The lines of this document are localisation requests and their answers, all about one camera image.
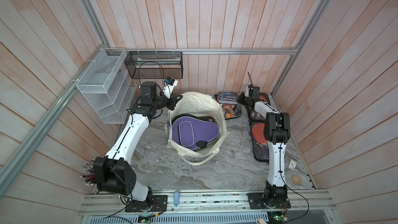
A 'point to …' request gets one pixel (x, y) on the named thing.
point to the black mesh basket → (155, 65)
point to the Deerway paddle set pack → (228, 100)
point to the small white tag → (292, 164)
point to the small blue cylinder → (176, 198)
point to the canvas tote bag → (202, 104)
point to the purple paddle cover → (194, 134)
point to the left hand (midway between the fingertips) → (181, 98)
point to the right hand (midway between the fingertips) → (237, 96)
